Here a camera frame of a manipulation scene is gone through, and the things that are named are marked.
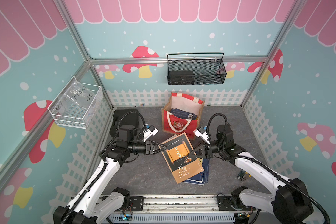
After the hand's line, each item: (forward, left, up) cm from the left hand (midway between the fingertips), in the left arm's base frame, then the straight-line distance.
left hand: (163, 151), depth 67 cm
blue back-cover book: (+38, -12, -16) cm, 42 cm away
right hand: (-2, -13, 0) cm, 13 cm away
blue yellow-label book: (-6, -21, -21) cm, 30 cm away
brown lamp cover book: (-6, -9, -2) cm, 11 cm away
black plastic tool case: (+37, +34, -19) cm, 54 cm away
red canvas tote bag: (+28, -5, -16) cm, 32 cm away
